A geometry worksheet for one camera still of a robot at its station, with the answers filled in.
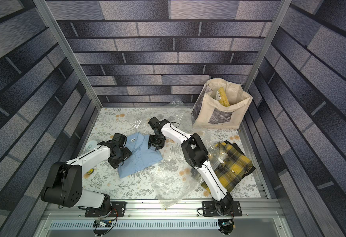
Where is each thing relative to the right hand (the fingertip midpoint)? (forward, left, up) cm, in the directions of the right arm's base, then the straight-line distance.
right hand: (151, 146), depth 96 cm
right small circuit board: (-42, -43, -6) cm, 60 cm away
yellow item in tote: (+24, -48, +20) cm, 57 cm away
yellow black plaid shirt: (-13, -49, +3) cm, 51 cm away
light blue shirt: (-8, +4, +1) cm, 9 cm away
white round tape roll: (-2, +38, +5) cm, 38 cm away
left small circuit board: (-42, +21, -2) cm, 47 cm away
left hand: (-8, +13, +1) cm, 16 cm away
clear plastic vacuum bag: (-20, -17, -3) cm, 27 cm away
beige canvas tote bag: (+18, -37, +14) cm, 44 cm away
